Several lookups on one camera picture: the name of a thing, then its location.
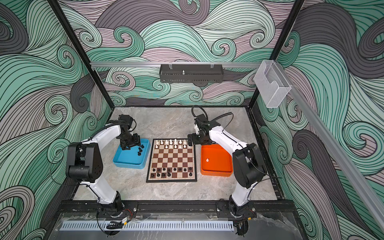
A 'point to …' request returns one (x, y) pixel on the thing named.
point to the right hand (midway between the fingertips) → (195, 142)
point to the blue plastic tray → (137, 157)
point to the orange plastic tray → (216, 161)
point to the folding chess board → (172, 160)
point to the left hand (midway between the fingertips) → (136, 144)
